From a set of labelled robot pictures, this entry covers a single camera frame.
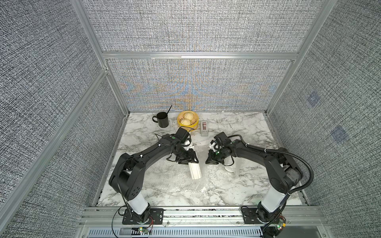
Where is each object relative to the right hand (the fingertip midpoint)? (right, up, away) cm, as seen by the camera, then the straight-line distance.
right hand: (204, 158), depth 88 cm
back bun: (-9, +27, +22) cm, 36 cm away
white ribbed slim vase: (-6, -5, -7) cm, 10 cm away
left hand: (-5, 0, -5) cm, 7 cm away
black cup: (-28, +24, +18) cm, 42 cm away
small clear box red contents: (+1, +18, +18) cm, 25 cm away
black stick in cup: (-23, +31, +16) cm, 42 cm away
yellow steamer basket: (-5, +22, +21) cm, 31 cm away
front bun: (-12, +23, +18) cm, 31 cm away
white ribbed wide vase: (+11, 0, -13) cm, 17 cm away
